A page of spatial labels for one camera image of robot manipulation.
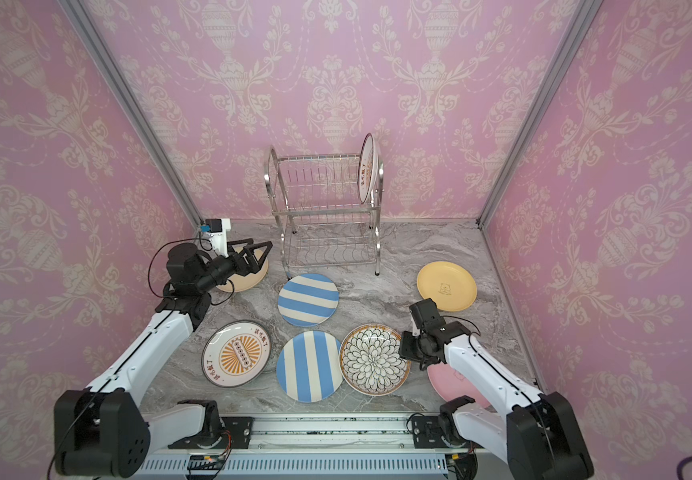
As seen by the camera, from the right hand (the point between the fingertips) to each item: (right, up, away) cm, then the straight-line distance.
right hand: (405, 349), depth 85 cm
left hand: (-38, +30, -9) cm, 49 cm away
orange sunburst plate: (-10, +53, +6) cm, 55 cm away
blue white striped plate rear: (-30, +12, +13) cm, 34 cm away
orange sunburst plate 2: (-50, -2, +2) cm, 50 cm away
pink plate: (+11, -8, -3) cm, 14 cm away
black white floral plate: (-10, -3, 0) cm, 11 cm away
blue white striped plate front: (-27, -5, 0) cm, 28 cm away
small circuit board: (-51, -24, -12) cm, 58 cm away
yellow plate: (+18, +16, +17) cm, 30 cm away
